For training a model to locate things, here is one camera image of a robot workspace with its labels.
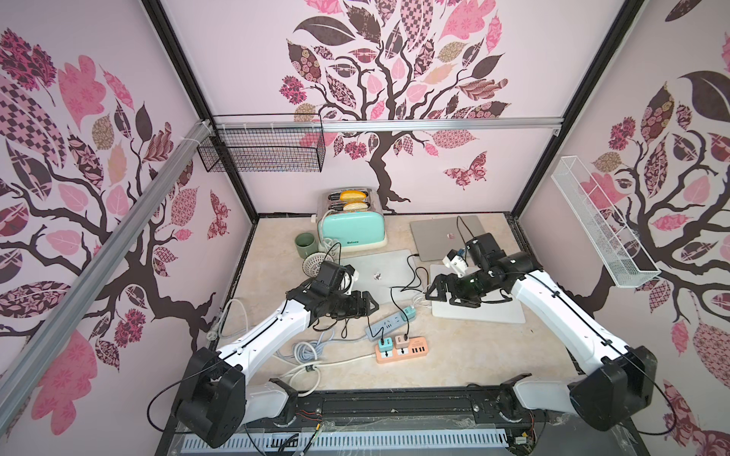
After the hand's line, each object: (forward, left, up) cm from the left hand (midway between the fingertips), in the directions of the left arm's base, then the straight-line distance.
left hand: (367, 314), depth 80 cm
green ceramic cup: (+31, +23, -5) cm, 39 cm away
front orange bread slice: (+37, +4, +8) cm, 38 cm away
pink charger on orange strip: (-6, -10, -5) cm, 12 cm away
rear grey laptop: (+39, -28, -11) cm, 49 cm away
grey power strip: (0, -4, -10) cm, 11 cm away
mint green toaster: (+34, +6, +5) cm, 35 cm away
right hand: (0, -20, +7) cm, 21 cm away
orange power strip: (-7, -15, -8) cm, 18 cm away
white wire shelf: (+10, -68, +16) cm, 71 cm away
